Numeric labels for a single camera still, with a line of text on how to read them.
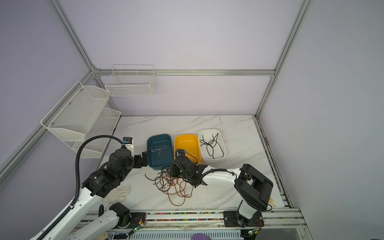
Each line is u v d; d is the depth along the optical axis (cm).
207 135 108
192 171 65
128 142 61
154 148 96
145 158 66
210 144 102
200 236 70
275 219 75
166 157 96
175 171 73
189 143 104
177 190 84
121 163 52
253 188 44
